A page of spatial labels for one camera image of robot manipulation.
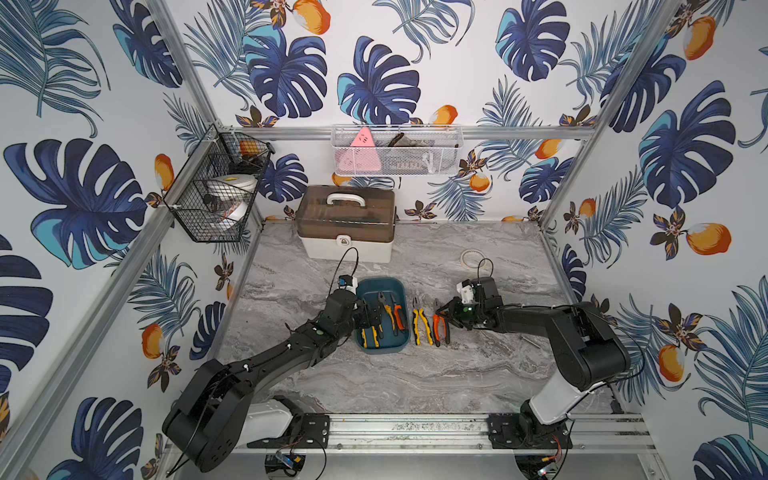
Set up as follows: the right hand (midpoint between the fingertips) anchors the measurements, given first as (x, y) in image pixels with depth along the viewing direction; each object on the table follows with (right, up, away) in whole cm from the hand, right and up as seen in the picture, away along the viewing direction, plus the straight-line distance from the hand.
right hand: (439, 312), depth 95 cm
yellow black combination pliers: (-8, -3, -3) cm, 9 cm away
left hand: (-21, +5, -9) cm, 24 cm away
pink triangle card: (-24, +48, -5) cm, 54 cm away
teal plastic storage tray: (-23, +7, +3) cm, 24 cm away
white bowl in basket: (-58, +35, -15) cm, 69 cm away
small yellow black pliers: (-23, -7, -6) cm, 25 cm away
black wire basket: (-71, +37, -1) cm, 80 cm away
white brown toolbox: (-29, +28, -3) cm, 41 cm away
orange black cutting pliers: (-15, +1, -2) cm, 15 cm away
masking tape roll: (+14, +17, +15) cm, 27 cm away
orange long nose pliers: (0, -2, -2) cm, 3 cm away
